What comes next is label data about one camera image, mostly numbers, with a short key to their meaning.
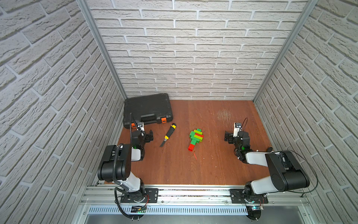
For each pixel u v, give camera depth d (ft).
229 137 2.79
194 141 3.03
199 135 3.11
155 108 3.48
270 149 2.97
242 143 2.34
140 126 2.66
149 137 2.86
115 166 1.43
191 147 2.96
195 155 2.93
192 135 3.11
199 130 3.20
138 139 2.34
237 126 2.64
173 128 3.28
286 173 1.48
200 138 3.10
